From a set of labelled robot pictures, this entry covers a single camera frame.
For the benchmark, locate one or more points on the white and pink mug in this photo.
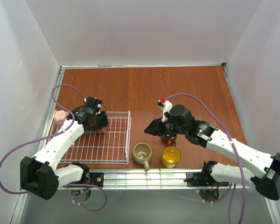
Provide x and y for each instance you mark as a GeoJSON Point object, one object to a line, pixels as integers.
{"type": "Point", "coordinates": [104, 130]}

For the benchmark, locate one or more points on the yellow enamel mug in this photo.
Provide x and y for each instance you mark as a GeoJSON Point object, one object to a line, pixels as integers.
{"type": "Point", "coordinates": [170, 156]}

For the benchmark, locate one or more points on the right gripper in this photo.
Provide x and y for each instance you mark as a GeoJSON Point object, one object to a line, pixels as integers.
{"type": "Point", "coordinates": [160, 127]}

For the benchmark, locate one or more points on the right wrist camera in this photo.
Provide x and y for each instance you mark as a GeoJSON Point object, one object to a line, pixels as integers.
{"type": "Point", "coordinates": [165, 106]}

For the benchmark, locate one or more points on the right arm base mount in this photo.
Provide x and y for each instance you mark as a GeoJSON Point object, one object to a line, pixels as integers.
{"type": "Point", "coordinates": [200, 179]}

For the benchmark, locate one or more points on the white wire dish rack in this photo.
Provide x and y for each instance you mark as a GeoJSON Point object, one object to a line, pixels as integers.
{"type": "Point", "coordinates": [98, 147]}

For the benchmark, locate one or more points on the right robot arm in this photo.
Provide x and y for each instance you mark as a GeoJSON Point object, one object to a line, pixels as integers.
{"type": "Point", "coordinates": [255, 169]}

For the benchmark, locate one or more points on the pink faceted mug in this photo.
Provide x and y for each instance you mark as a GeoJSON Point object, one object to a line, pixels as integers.
{"type": "Point", "coordinates": [60, 117]}

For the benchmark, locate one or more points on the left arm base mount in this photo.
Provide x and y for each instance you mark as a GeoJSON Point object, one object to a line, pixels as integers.
{"type": "Point", "coordinates": [96, 179]}

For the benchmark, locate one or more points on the aluminium frame rail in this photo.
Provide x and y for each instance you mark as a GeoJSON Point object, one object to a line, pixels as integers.
{"type": "Point", "coordinates": [130, 195]}

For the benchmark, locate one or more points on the brown mug black interior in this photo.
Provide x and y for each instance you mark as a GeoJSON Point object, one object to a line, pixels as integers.
{"type": "Point", "coordinates": [169, 139]}

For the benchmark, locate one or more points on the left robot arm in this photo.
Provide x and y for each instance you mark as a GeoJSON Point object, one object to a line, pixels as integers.
{"type": "Point", "coordinates": [39, 175]}

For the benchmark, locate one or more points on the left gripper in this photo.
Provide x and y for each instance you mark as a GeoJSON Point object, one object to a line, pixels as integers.
{"type": "Point", "coordinates": [101, 122]}

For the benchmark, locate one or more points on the beige ceramic mug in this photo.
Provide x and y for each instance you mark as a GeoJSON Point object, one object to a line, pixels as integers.
{"type": "Point", "coordinates": [142, 154]}

